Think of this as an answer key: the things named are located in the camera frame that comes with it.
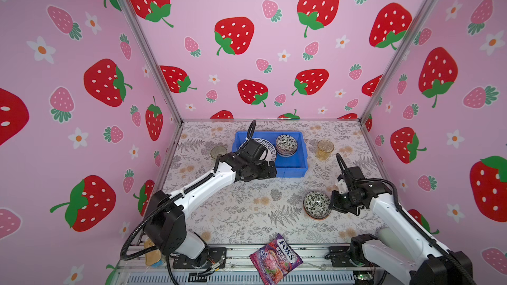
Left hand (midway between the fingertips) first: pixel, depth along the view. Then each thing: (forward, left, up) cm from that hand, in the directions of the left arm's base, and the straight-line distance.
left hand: (270, 173), depth 81 cm
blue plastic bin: (+13, -12, -16) cm, 24 cm away
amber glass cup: (+23, -31, -13) cm, 41 cm away
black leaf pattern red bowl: (-9, -20, -12) cm, 25 cm away
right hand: (-10, -24, -8) cm, 28 cm away
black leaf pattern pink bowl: (+23, -9, -10) cm, 27 cm away
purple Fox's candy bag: (-29, -1, -13) cm, 32 cm away
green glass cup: (+24, +28, -16) cm, 40 cm away
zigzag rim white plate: (+19, -1, -12) cm, 22 cm away
